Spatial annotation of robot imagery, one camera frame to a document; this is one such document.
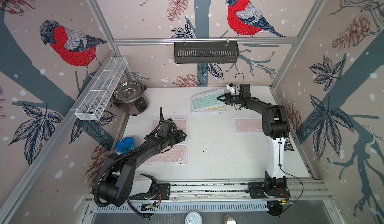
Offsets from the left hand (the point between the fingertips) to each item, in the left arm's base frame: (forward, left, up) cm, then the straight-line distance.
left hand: (186, 133), depth 88 cm
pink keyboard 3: (-11, +5, -5) cm, 13 cm away
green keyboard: (+23, -14, 0) cm, 27 cm away
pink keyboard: (+12, +5, -6) cm, 14 cm away
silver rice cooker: (+25, +38, +6) cm, 46 cm away
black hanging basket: (+52, -13, +23) cm, 58 cm away
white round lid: (-40, -5, +1) cm, 40 cm away
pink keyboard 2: (+10, -41, -5) cm, 42 cm away
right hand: (+25, -22, +5) cm, 34 cm away
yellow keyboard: (+21, -23, -4) cm, 31 cm away
